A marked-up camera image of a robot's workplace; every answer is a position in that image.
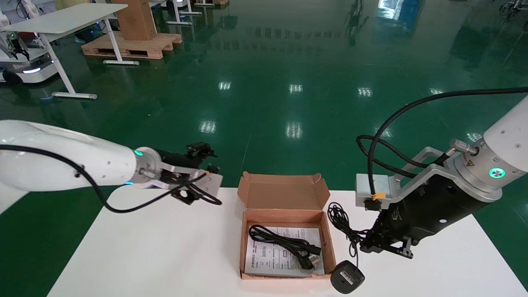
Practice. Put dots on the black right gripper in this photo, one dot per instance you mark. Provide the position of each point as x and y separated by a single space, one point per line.
433 206

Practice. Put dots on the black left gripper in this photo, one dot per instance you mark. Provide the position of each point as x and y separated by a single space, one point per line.
181 159

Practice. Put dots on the brown cardboard storage box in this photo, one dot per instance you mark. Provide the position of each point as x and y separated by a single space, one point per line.
284 194

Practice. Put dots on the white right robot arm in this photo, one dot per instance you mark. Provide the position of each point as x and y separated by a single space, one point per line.
503 148

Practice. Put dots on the white printed instruction sheet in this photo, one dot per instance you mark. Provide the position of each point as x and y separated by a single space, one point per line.
268 258

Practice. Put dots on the wooden pallet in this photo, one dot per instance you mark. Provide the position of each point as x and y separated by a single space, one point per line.
140 44

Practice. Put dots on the white background table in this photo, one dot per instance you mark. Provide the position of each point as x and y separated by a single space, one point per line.
66 18

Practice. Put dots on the white wheeled background robot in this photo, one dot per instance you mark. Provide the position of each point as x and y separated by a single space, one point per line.
22 66

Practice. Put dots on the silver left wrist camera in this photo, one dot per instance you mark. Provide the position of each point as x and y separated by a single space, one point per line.
212 183

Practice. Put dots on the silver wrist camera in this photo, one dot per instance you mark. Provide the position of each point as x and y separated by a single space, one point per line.
371 187
212 183

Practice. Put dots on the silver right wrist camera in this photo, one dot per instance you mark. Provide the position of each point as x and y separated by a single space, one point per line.
371 187

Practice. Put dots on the white table leg frame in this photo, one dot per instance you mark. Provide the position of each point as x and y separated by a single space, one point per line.
181 18

